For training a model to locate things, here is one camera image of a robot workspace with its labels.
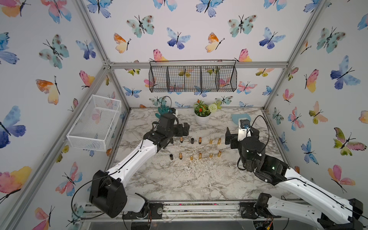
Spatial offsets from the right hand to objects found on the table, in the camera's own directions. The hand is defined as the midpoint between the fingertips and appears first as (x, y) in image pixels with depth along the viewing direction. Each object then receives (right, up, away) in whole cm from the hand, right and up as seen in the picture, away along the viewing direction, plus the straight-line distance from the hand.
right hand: (240, 127), depth 66 cm
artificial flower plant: (-15, +10, +31) cm, 36 cm away
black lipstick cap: (-22, -10, +33) cm, 41 cm away
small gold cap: (-5, -18, +26) cm, 32 cm away
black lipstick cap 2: (-35, -20, +25) cm, 47 cm away
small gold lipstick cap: (-17, -19, +25) cm, 35 cm away
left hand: (-26, 0, +15) cm, 30 cm away
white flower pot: (-14, +3, +40) cm, 43 cm away
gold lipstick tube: (-29, -19, +24) cm, 42 cm away
